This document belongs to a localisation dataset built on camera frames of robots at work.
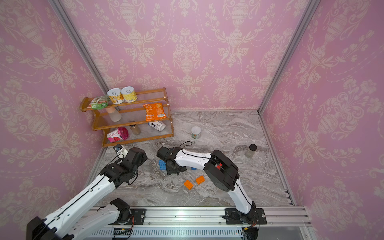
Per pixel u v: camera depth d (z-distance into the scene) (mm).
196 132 1001
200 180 852
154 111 970
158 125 1029
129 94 833
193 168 897
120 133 972
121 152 686
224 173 509
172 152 662
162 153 721
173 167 663
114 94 833
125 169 576
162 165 898
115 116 968
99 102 831
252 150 877
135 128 1008
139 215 745
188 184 833
